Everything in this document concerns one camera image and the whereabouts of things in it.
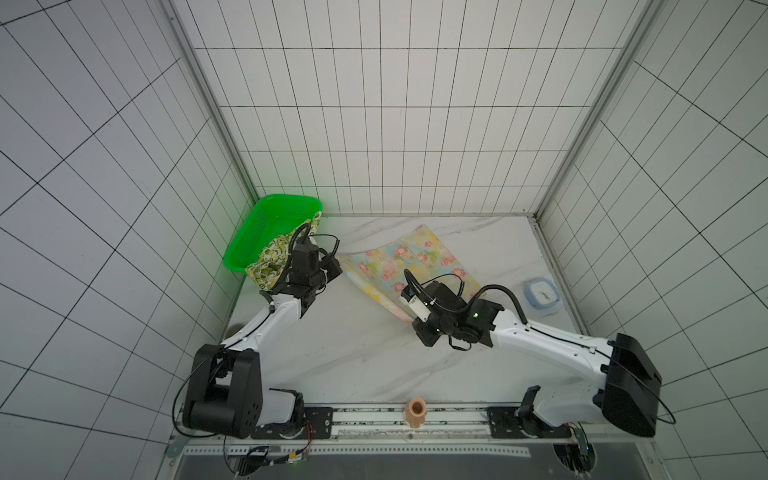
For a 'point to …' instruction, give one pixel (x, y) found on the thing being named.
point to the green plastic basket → (272, 215)
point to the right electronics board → (578, 456)
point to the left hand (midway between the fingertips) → (339, 267)
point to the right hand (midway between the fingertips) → (414, 322)
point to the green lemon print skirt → (269, 268)
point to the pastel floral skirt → (379, 272)
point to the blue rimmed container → (543, 295)
